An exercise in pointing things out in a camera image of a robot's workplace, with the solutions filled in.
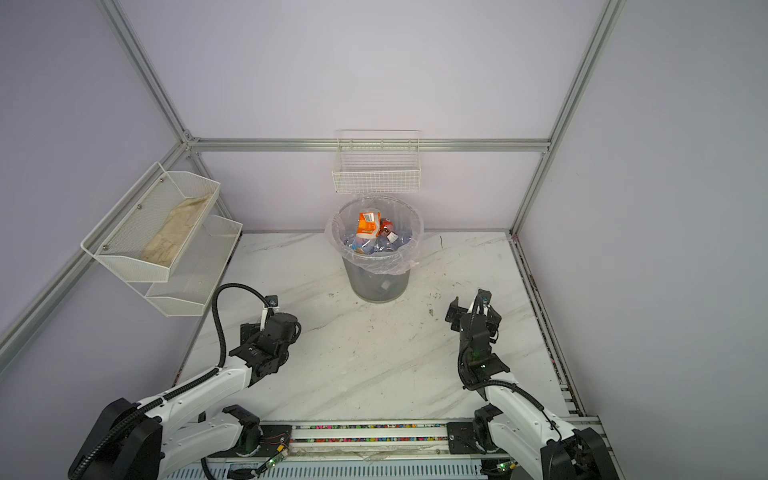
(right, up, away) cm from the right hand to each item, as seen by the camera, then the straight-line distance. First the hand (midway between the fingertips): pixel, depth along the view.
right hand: (471, 301), depth 84 cm
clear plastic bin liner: (-37, +23, +3) cm, 44 cm away
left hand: (-60, -7, +1) cm, 60 cm away
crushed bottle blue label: (-28, +16, +3) cm, 33 cm away
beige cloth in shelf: (-82, +15, -8) cm, 84 cm away
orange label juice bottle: (-30, +22, -1) cm, 37 cm away
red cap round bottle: (-25, +22, +2) cm, 33 cm away
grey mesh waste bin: (-26, +6, +6) cm, 28 cm away
